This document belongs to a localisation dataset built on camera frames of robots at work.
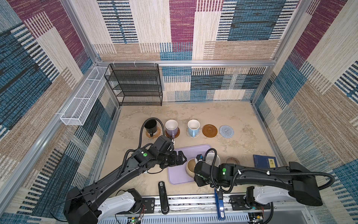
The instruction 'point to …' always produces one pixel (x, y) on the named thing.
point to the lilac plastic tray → (177, 174)
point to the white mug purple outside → (171, 128)
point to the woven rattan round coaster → (155, 134)
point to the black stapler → (163, 201)
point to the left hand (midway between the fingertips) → (181, 160)
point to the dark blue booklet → (265, 161)
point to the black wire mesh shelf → (135, 84)
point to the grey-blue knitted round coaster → (226, 131)
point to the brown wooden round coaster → (177, 135)
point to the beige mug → (189, 167)
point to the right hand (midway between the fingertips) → (198, 181)
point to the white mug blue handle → (193, 126)
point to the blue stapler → (219, 206)
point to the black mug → (151, 127)
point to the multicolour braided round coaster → (188, 135)
